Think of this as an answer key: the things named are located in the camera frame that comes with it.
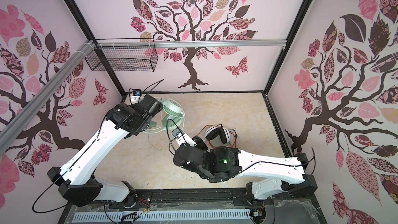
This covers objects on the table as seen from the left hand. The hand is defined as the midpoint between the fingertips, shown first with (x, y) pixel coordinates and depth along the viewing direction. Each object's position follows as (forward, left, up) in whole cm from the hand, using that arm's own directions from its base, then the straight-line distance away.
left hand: (132, 115), depth 67 cm
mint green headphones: (0, -19, +1) cm, 19 cm away
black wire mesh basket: (+46, +11, +2) cm, 47 cm away
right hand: (-12, -24, -1) cm, 27 cm away
